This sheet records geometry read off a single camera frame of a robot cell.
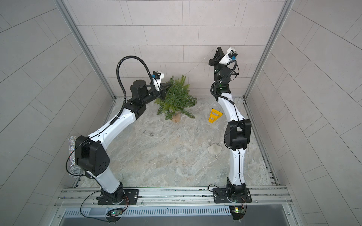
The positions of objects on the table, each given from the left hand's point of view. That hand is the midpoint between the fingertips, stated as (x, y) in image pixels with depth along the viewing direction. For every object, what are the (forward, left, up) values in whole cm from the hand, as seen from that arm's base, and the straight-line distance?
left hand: (173, 83), depth 76 cm
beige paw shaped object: (-24, -25, -32) cm, 47 cm away
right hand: (+14, -23, +15) cm, 31 cm away
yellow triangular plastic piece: (+4, -29, -34) cm, 45 cm away
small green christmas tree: (-4, -2, -9) cm, 10 cm away
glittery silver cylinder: (-41, +39, -12) cm, 58 cm away
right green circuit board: (-54, -33, -35) cm, 72 cm away
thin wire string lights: (+29, -17, -4) cm, 34 cm away
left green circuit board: (-55, +25, -32) cm, 68 cm away
